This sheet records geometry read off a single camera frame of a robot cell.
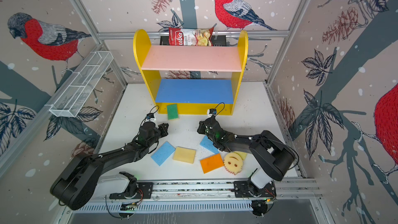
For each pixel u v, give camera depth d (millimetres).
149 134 687
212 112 795
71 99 718
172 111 1014
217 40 930
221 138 681
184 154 856
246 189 732
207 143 876
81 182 417
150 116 790
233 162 795
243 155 836
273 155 452
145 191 735
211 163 797
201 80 1242
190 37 858
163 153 853
